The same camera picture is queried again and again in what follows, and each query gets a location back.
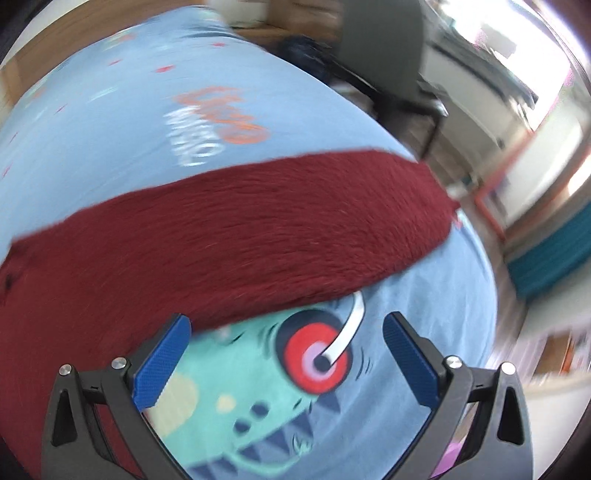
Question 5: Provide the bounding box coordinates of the dark red knit sweater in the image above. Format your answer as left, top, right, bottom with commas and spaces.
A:
1, 150, 458, 478

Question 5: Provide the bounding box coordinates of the blue dinosaur print bed sheet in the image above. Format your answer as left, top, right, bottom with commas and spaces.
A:
1, 6, 497, 479

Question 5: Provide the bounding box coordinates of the dark grey chair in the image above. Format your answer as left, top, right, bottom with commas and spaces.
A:
329, 0, 449, 160

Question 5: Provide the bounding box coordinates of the wooden headboard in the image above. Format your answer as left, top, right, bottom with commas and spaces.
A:
1, 0, 197, 104

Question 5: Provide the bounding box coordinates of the dark bag on floor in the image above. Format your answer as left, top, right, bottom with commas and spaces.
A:
276, 35, 332, 64

